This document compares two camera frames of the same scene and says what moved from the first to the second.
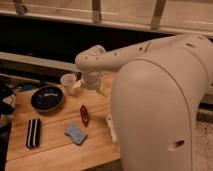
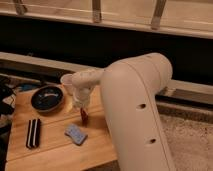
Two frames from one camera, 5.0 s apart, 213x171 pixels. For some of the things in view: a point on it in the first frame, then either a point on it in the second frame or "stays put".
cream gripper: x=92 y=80 to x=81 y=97
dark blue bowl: x=47 y=98 stays put
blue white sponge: x=77 y=135 stays put
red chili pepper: x=84 y=115 stays put
